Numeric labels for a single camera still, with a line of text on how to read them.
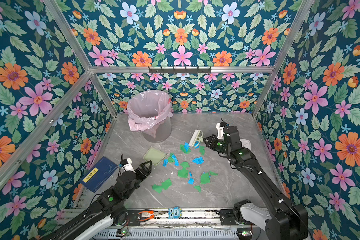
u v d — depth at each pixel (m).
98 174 0.88
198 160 0.93
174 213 0.74
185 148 1.00
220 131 0.70
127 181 0.59
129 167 0.72
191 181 0.86
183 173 0.90
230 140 0.57
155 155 0.96
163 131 1.07
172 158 0.94
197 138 0.82
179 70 0.92
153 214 0.75
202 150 0.99
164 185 0.84
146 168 0.71
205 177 0.87
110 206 0.56
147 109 1.00
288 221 0.37
